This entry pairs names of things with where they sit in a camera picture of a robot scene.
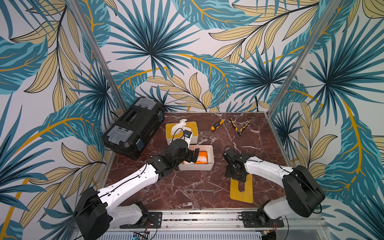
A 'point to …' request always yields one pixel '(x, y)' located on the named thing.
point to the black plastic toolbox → (130, 134)
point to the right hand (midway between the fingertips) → (231, 175)
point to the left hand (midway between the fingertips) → (190, 148)
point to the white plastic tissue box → (194, 140)
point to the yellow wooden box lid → (193, 125)
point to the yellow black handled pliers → (236, 128)
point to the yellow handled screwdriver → (217, 125)
